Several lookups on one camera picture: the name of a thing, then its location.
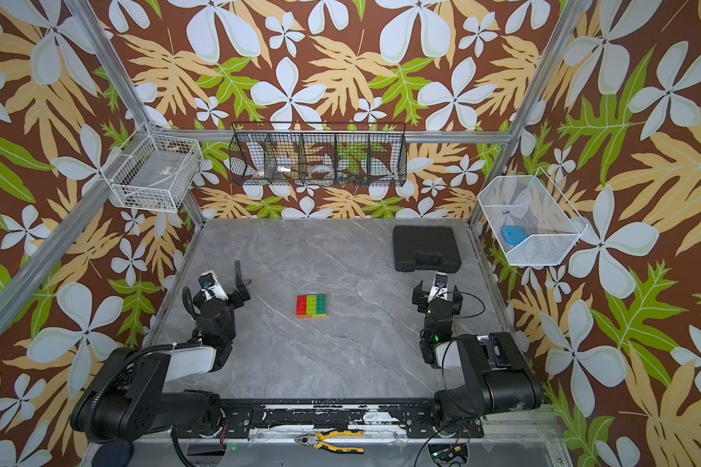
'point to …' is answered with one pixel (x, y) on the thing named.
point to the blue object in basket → (514, 234)
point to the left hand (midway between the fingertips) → (222, 278)
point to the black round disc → (114, 453)
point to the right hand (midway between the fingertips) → (437, 283)
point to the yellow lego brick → (319, 316)
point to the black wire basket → (319, 154)
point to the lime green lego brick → (312, 307)
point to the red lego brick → (301, 307)
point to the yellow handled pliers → (315, 440)
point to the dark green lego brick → (321, 304)
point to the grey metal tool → (238, 275)
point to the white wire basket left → (153, 171)
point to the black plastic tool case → (425, 248)
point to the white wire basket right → (534, 203)
